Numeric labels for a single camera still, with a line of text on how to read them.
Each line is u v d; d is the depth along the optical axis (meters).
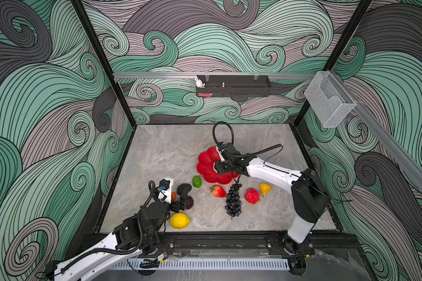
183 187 0.87
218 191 0.85
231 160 0.67
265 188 0.85
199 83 0.85
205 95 0.90
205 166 0.99
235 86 0.94
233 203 0.83
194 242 0.76
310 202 0.45
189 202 0.82
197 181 0.90
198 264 0.70
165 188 0.59
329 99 0.78
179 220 0.76
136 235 0.52
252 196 0.82
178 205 0.63
